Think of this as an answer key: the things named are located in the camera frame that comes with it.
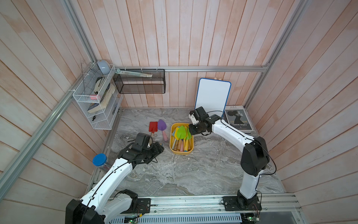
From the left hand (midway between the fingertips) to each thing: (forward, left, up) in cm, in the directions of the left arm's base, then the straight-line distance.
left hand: (160, 153), depth 79 cm
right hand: (+18, -18, -1) cm, 26 cm away
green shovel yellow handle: (+21, -13, -11) cm, 27 cm away
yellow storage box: (+25, -7, -8) cm, 27 cm away
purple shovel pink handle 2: (+29, +2, -13) cm, 32 cm away
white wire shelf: (+18, +36, +9) cm, 41 cm away
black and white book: (+37, -58, -10) cm, 70 cm away
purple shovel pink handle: (+11, -13, -10) cm, 20 cm away
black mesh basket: (+54, +18, +12) cm, 58 cm away
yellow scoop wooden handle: (+16, -9, -11) cm, 22 cm away
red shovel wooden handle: (+28, +9, -13) cm, 32 cm away
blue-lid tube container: (-7, +30, +6) cm, 31 cm away
